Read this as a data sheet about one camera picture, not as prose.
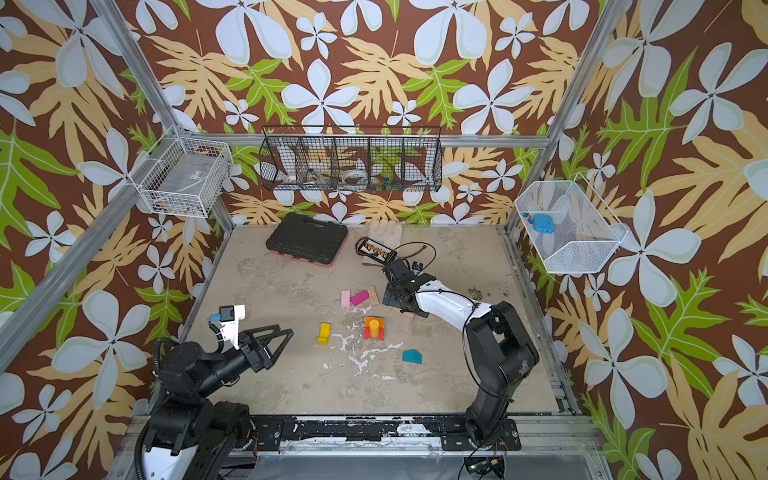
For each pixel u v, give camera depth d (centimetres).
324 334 91
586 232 78
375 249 110
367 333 88
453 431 75
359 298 99
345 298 99
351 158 97
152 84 80
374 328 85
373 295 99
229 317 59
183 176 86
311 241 112
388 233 118
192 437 50
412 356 87
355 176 99
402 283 72
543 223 86
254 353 56
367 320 93
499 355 47
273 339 60
